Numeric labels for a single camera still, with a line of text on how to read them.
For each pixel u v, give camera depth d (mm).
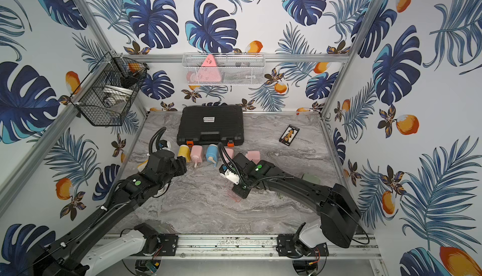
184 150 951
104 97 829
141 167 959
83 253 468
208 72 902
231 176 708
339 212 413
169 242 756
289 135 1094
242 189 692
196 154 951
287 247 732
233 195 690
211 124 1073
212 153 942
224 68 999
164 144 685
